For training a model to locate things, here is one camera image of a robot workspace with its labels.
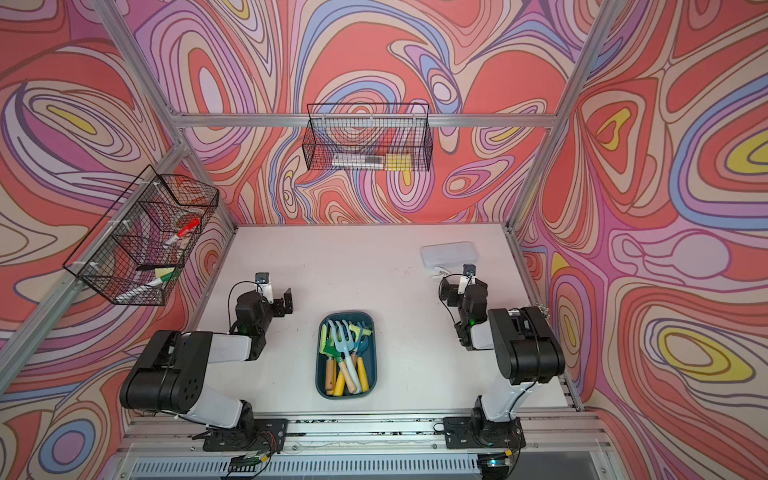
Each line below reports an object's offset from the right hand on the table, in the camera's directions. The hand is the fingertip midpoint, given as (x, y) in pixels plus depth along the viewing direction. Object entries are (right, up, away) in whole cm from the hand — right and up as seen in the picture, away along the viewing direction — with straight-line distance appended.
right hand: (460, 284), depth 96 cm
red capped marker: (-75, +17, -21) cm, 80 cm away
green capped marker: (-80, +3, -26) cm, 84 cm away
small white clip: (-5, +4, +8) cm, 10 cm away
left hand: (-59, -1, -3) cm, 59 cm away
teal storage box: (-42, -23, -18) cm, 51 cm away
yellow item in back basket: (-20, +38, -5) cm, 44 cm away
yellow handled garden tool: (-30, -24, -16) cm, 42 cm away
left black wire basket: (-88, +10, -23) cm, 91 cm away
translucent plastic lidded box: (-1, +10, +14) cm, 17 cm away
